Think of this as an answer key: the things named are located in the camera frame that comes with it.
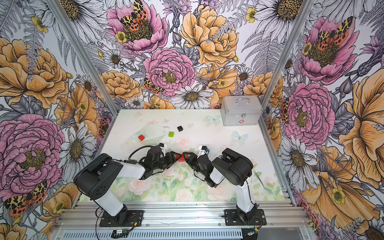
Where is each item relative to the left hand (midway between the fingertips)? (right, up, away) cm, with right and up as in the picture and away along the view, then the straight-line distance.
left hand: (179, 160), depth 92 cm
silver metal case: (+41, +32, +13) cm, 54 cm away
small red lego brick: (-28, +13, +13) cm, 33 cm away
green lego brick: (-7, +15, +14) cm, 22 cm away
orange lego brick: (+4, +4, -3) cm, 6 cm away
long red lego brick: (+2, +2, -4) cm, 5 cm away
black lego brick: (-1, +19, +17) cm, 25 cm away
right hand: (+2, +2, 0) cm, 3 cm away
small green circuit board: (-27, -30, -19) cm, 45 cm away
